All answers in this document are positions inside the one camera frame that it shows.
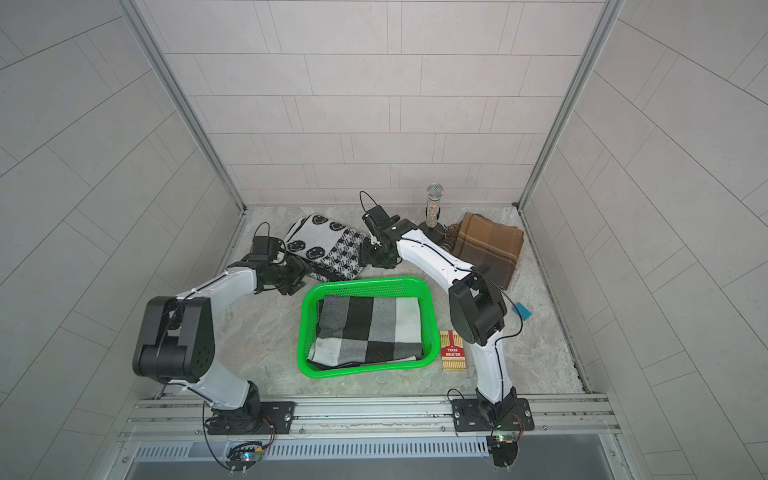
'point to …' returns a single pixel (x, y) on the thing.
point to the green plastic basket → (370, 286)
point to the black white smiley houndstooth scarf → (334, 248)
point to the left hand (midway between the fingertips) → (317, 269)
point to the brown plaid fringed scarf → (482, 242)
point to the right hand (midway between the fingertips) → (366, 261)
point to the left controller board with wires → (243, 455)
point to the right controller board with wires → (504, 449)
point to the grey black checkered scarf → (356, 331)
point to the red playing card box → (453, 355)
